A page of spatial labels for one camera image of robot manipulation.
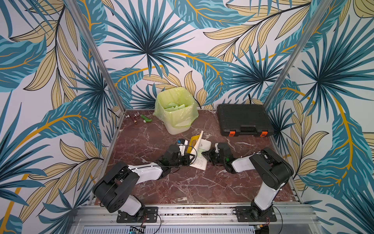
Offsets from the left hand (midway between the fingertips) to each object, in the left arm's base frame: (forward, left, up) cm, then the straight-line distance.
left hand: (194, 157), depth 85 cm
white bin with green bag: (+19, +9, +9) cm, 23 cm away
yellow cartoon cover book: (+9, -3, -3) cm, 10 cm away
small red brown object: (+31, +44, -7) cm, 54 cm away
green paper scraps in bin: (+36, +15, +6) cm, 39 cm away
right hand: (+7, -5, -5) cm, 10 cm away
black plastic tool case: (+32, -39, -2) cm, 51 cm away
